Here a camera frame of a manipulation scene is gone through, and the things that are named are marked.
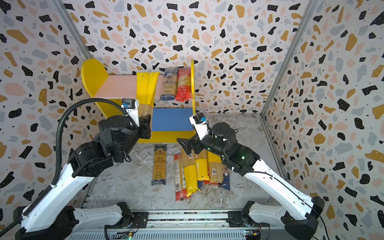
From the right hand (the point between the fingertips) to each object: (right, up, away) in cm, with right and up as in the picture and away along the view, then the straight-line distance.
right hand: (183, 131), depth 59 cm
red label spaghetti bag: (-4, -33, +22) cm, 40 cm away
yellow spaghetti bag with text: (+7, -19, +31) cm, 37 cm away
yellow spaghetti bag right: (+15, -25, +26) cm, 39 cm away
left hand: (-14, +7, -3) cm, 16 cm away
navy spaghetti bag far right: (+21, -29, +26) cm, 44 cm away
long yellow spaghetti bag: (0, -27, +22) cm, 35 cm away
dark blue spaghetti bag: (-18, -21, +31) cm, 42 cm away
